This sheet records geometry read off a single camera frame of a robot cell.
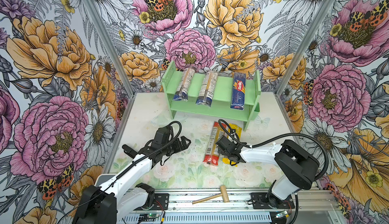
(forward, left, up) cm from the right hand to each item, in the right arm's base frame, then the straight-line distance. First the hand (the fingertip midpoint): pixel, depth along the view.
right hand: (229, 151), depth 92 cm
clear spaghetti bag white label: (+21, +13, +32) cm, 40 cm away
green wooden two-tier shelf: (+12, +6, +28) cm, 31 cm away
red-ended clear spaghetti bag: (-4, +11, +4) cm, 12 cm away
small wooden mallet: (-23, +6, +2) cm, 24 cm away
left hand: (-2, +26, +9) cm, 28 cm away
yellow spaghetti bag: (+5, -1, +17) cm, 17 cm away
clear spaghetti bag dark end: (+24, +25, +32) cm, 47 cm away
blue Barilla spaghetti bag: (+17, -3, +32) cm, 37 cm away
